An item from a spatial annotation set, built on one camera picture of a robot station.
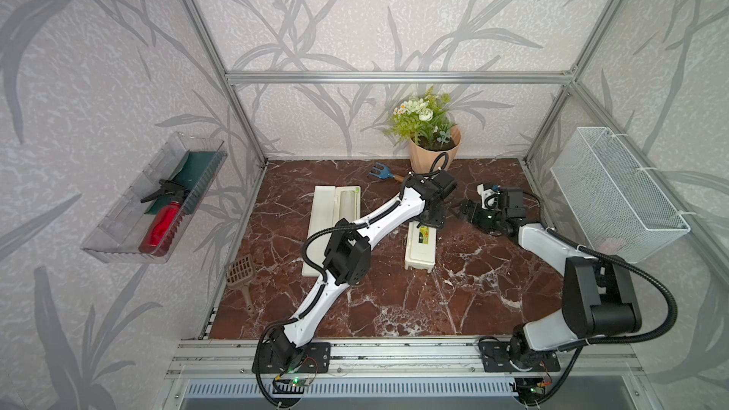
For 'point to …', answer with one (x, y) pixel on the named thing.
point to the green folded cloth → (191, 180)
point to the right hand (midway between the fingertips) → (457, 211)
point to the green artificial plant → (425, 120)
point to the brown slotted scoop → (238, 273)
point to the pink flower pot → (422, 160)
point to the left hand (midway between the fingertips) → (431, 223)
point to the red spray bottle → (162, 229)
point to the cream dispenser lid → (420, 247)
